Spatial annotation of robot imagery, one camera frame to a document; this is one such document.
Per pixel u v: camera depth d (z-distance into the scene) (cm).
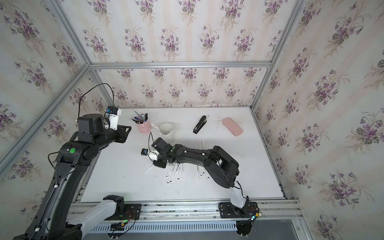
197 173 86
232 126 109
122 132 57
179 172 86
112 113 56
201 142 98
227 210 73
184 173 86
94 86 101
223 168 49
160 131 89
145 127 99
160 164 76
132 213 72
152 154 75
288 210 75
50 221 36
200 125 106
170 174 85
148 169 87
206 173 86
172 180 83
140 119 101
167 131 100
